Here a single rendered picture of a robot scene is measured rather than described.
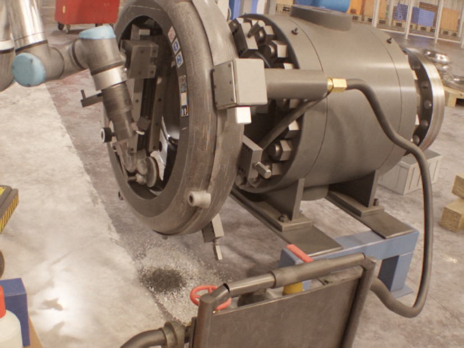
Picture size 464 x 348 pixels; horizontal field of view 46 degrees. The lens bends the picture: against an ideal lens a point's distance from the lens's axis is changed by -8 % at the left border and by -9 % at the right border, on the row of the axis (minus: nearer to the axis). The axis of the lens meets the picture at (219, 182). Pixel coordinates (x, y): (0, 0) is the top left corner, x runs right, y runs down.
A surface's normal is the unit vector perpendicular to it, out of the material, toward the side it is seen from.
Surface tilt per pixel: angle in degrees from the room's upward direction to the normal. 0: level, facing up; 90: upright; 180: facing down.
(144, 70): 93
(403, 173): 90
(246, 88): 68
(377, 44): 33
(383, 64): 50
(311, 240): 0
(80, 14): 90
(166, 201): 90
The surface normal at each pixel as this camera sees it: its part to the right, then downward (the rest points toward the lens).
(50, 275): 0.11, -0.92
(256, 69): 0.50, 0.00
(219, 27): 0.40, -0.40
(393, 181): -0.75, 0.17
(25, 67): -0.33, 0.40
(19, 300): 0.47, 0.48
